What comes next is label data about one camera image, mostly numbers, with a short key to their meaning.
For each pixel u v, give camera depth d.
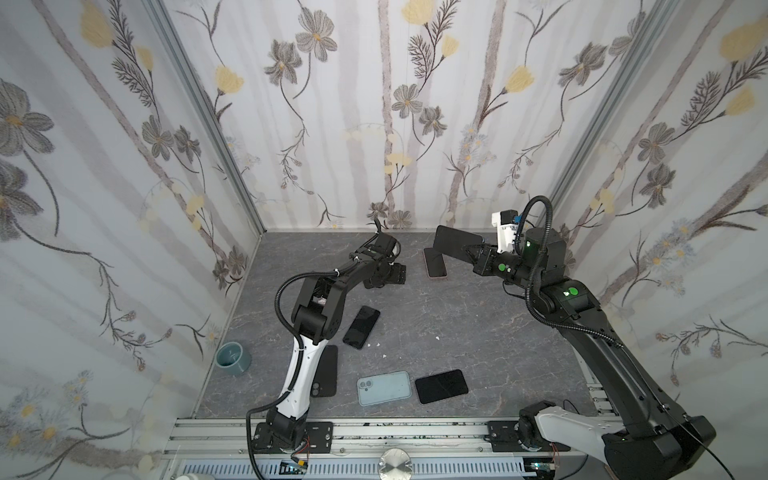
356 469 0.70
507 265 0.59
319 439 0.74
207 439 0.75
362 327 0.93
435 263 1.10
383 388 0.82
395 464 0.58
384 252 0.84
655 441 0.37
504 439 0.73
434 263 1.10
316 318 0.61
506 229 0.61
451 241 0.74
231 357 0.86
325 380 0.83
